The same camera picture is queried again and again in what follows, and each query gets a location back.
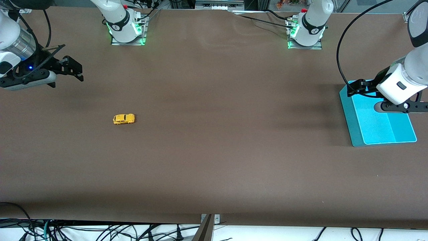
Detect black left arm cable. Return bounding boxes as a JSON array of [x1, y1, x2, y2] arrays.
[[336, 0, 395, 98]]

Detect large black floor cable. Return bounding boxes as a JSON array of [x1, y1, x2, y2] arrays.
[[0, 202, 37, 241]]

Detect brown support bar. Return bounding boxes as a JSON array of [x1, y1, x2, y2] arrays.
[[192, 214, 214, 241]]

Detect cyan plastic tray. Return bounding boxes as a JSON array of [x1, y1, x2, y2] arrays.
[[339, 80, 418, 148]]

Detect black tangled floor cables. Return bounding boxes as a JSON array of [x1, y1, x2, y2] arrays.
[[50, 223, 201, 241]]

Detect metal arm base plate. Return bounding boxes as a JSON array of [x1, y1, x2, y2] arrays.
[[287, 18, 323, 50], [110, 15, 147, 46]]

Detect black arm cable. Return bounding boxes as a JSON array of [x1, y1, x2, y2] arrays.
[[336, 0, 395, 98], [15, 8, 66, 62]]

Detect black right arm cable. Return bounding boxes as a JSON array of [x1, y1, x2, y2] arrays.
[[15, 8, 66, 62]]

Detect thick black table cable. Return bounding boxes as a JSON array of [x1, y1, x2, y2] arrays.
[[266, 9, 295, 21]]

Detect black base cable bundle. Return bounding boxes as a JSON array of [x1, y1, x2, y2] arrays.
[[134, 0, 162, 23]]

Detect thin black table cable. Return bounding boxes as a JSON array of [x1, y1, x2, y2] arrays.
[[234, 13, 296, 30]]

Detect yellow beetle toy car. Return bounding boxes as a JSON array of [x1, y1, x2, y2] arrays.
[[113, 113, 135, 125]]

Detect silver metal box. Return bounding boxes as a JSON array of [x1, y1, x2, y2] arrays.
[[196, 0, 244, 10]]

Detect orange background objects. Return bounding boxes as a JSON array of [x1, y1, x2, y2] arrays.
[[276, 0, 308, 9]]

